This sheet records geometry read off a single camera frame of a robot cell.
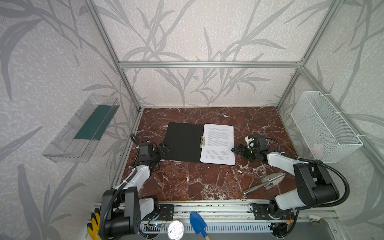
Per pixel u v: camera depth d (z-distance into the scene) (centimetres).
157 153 79
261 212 73
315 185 44
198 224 71
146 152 68
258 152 73
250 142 84
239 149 84
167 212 74
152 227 72
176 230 65
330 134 62
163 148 82
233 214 74
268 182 83
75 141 64
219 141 100
